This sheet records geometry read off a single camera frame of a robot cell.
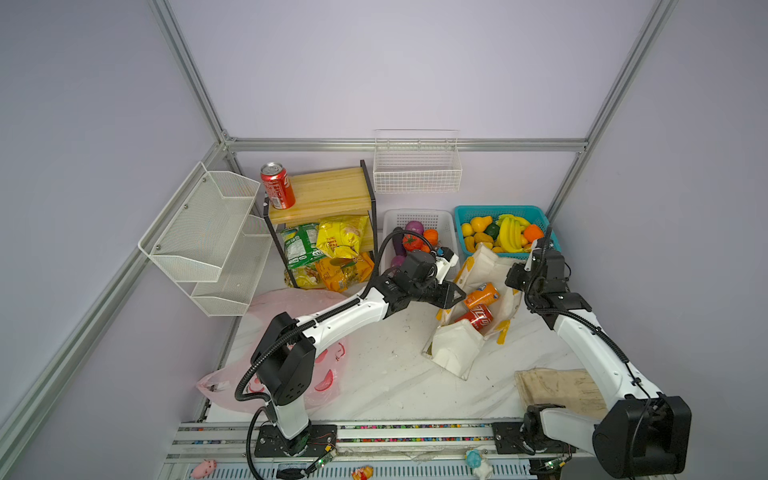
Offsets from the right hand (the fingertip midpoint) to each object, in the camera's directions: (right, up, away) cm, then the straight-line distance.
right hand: (515, 264), depth 83 cm
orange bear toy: (-41, -48, -15) cm, 65 cm away
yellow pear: (-1, +15, +31) cm, 34 cm away
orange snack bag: (-54, -3, +17) cm, 57 cm away
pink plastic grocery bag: (-52, -28, -1) cm, 59 cm away
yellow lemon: (-5, +13, +32) cm, 35 cm away
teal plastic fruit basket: (+22, +19, +32) cm, 43 cm away
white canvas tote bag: (-17, -22, -4) cm, 28 cm away
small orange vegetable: (-20, +11, +29) cm, 37 cm away
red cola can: (-8, -16, +5) cm, 18 cm away
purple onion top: (-26, +14, +31) cm, 43 cm away
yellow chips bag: (-50, +8, +5) cm, 51 cm away
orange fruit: (+18, +12, +28) cm, 35 cm away
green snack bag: (-62, +6, +6) cm, 63 cm away
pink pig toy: (-79, -48, -14) cm, 93 cm away
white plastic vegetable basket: (-16, +16, +32) cm, 39 cm away
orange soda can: (-6, -10, +9) cm, 15 cm away
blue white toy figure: (-15, -45, -15) cm, 50 cm away
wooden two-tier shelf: (-51, +21, +3) cm, 56 cm away
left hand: (-17, -8, -6) cm, 19 cm away
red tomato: (-27, +8, +25) cm, 38 cm away
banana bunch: (+9, +10, +26) cm, 29 cm away
